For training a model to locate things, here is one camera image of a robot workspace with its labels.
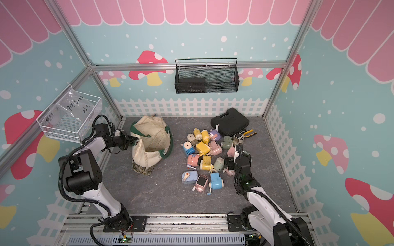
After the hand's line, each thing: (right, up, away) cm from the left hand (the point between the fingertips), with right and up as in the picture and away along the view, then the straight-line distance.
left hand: (137, 138), depth 92 cm
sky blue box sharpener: (+47, -24, -9) cm, 54 cm away
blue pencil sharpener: (+31, -6, +3) cm, 32 cm away
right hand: (+58, -8, -6) cm, 59 cm away
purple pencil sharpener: (+48, +2, +9) cm, 49 cm away
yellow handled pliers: (+73, +2, +16) cm, 75 cm away
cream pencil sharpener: (+33, 0, +7) cm, 34 cm away
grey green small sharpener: (+49, -14, -6) cm, 51 cm away
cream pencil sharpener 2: (+63, 0, +5) cm, 63 cm away
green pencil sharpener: (+56, -3, +7) cm, 57 cm away
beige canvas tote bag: (+6, -5, +12) cm, 15 cm away
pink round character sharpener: (+34, -13, -1) cm, 36 cm away
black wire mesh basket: (+42, +39, +2) cm, 58 cm away
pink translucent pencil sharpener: (+39, -23, -13) cm, 47 cm away
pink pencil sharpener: (+48, -7, +4) cm, 49 cm away
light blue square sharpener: (+33, -20, -9) cm, 40 cm away
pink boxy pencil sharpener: (+57, -8, -1) cm, 57 cm away
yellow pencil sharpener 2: (+42, -15, -2) cm, 44 cm away
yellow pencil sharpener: (+40, -7, +5) cm, 41 cm away
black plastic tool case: (+61, +11, +20) cm, 65 cm away
